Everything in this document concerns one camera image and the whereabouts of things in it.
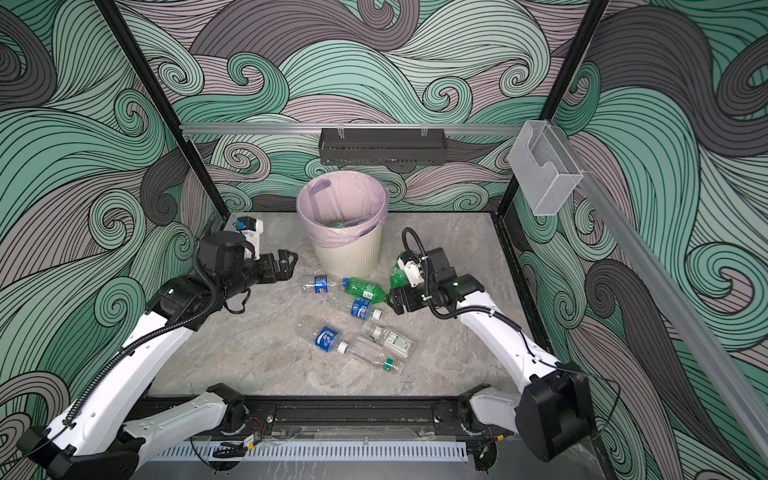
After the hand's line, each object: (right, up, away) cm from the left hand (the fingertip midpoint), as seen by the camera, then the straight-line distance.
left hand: (282, 253), depth 70 cm
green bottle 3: (+9, +8, +31) cm, 33 cm away
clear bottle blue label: (+17, -18, +18) cm, 30 cm away
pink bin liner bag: (+9, +14, +33) cm, 37 cm away
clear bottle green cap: (+22, -28, +10) cm, 37 cm away
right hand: (+30, -12, +11) cm, 34 cm away
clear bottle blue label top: (+5, -11, +23) cm, 26 cm away
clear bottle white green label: (+26, -24, +12) cm, 37 cm away
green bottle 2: (+18, -13, +27) cm, 35 cm away
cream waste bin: (+17, -3, +20) cm, 26 cm away
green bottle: (+30, -9, +25) cm, 40 cm away
